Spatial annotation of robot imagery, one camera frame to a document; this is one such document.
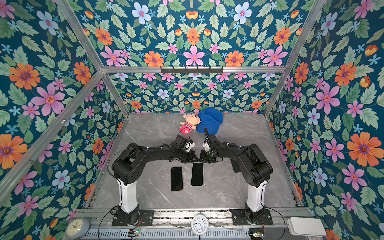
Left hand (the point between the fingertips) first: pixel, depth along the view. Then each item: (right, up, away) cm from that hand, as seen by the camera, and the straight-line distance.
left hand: (201, 158), depth 91 cm
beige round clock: (-57, -28, -23) cm, 67 cm away
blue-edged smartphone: (-2, -9, -2) cm, 10 cm away
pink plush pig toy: (-7, +24, +17) cm, 30 cm away
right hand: (-1, -1, +3) cm, 4 cm away
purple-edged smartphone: (-15, -12, -3) cm, 19 cm away
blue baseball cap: (+7, +25, +21) cm, 33 cm away
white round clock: (0, -27, -22) cm, 35 cm away
